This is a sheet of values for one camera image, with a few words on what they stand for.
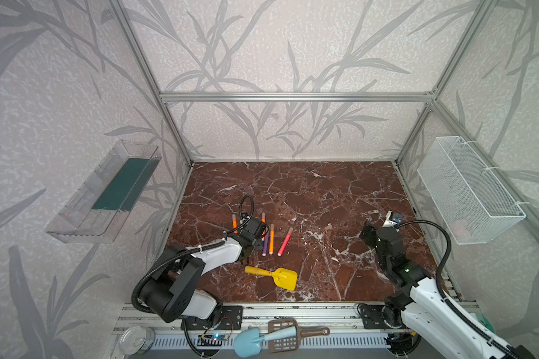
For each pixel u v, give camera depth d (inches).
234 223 37.8
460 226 28.4
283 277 31.7
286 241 35.9
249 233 27.8
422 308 20.9
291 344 27.4
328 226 37.8
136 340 25.7
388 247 23.6
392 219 27.3
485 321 25.8
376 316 29.0
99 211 25.1
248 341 26.9
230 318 28.5
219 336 27.7
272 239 35.9
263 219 38.6
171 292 16.8
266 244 35.6
